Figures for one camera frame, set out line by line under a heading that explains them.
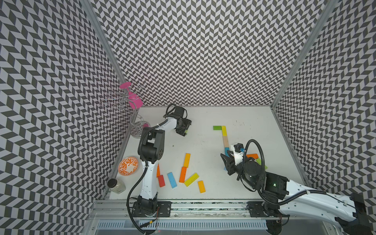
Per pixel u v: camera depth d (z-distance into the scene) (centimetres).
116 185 72
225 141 99
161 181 82
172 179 83
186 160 90
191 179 83
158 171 86
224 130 104
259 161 90
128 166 86
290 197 48
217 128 105
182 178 83
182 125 89
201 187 81
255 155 91
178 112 86
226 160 65
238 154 58
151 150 57
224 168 67
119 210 74
